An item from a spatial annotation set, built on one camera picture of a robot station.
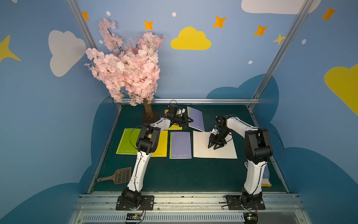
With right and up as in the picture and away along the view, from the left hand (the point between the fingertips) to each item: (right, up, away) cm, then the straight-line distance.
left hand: (194, 118), depth 103 cm
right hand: (+12, -19, -10) cm, 25 cm away
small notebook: (+5, -16, -3) cm, 17 cm away
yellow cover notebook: (-14, -6, -7) cm, 16 cm away
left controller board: (-35, -52, -31) cm, 70 cm away
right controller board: (+28, -53, -30) cm, 67 cm away
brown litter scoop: (-45, -35, -20) cm, 60 cm away
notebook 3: (+3, +2, +11) cm, 12 cm away
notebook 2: (-10, -19, -7) cm, 23 cm away
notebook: (-23, -21, -7) cm, 32 cm away
